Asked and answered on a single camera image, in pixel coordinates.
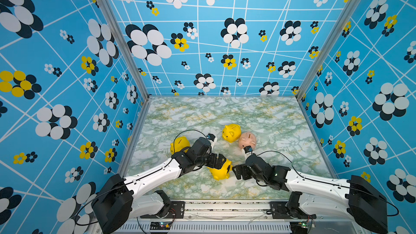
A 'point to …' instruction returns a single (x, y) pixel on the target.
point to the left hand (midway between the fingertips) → (222, 157)
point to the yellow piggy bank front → (180, 143)
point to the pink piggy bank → (247, 138)
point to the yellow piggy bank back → (231, 132)
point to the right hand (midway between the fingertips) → (240, 167)
